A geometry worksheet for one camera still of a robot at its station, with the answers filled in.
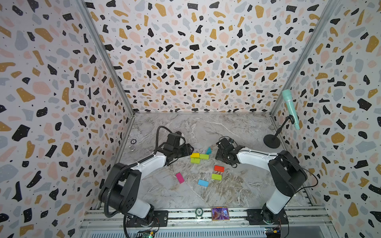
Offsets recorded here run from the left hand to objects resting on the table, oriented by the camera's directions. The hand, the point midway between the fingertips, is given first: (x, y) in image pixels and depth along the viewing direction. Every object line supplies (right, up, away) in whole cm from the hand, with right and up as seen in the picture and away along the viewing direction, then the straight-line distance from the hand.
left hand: (194, 148), depth 89 cm
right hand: (+18, -6, +5) cm, 20 cm away
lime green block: (+6, -6, +10) cm, 13 cm away
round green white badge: (+3, -27, -19) cm, 33 cm away
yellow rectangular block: (0, -6, +9) cm, 10 cm away
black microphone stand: (+55, +3, +16) cm, 57 cm away
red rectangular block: (+15, -13, +3) cm, 20 cm away
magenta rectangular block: (-9, -17, -2) cm, 19 cm away
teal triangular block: (+9, -3, +11) cm, 15 cm away
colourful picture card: (+14, -30, -15) cm, 36 cm away
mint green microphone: (+52, +31, -6) cm, 61 cm away
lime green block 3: (+13, -17, -1) cm, 21 cm away
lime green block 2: (+1, -8, +5) cm, 10 cm away
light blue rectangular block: (+5, -20, -3) cm, 20 cm away
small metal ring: (-43, +3, +14) cm, 45 cm away
